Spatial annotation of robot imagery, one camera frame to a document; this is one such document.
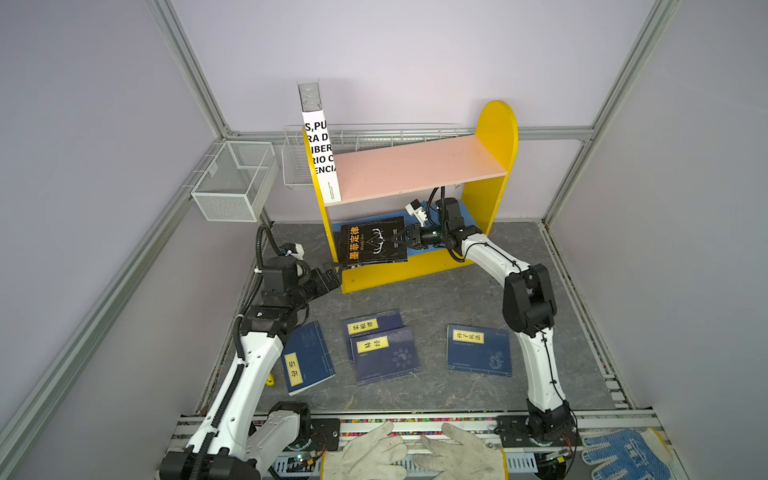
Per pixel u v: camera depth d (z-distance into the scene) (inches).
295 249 27.3
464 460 27.8
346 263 34.8
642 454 27.8
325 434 29.0
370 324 36.0
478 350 34.3
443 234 31.1
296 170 25.7
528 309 23.1
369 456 27.8
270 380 30.9
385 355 33.3
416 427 29.9
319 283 26.4
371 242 35.5
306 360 33.5
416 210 34.7
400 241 34.9
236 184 39.7
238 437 15.6
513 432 29.1
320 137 22.4
